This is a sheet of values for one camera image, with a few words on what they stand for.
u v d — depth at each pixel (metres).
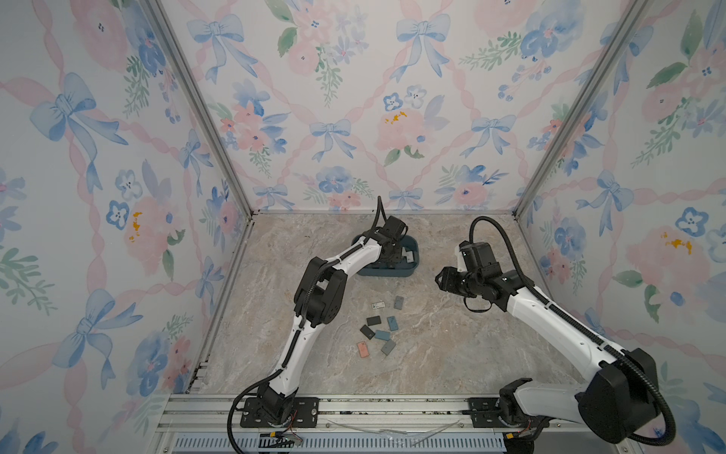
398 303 0.95
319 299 0.60
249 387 0.66
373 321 0.91
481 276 0.63
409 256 1.04
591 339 0.45
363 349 0.84
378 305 0.93
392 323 0.90
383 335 0.88
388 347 0.85
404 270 1.02
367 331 0.88
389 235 0.81
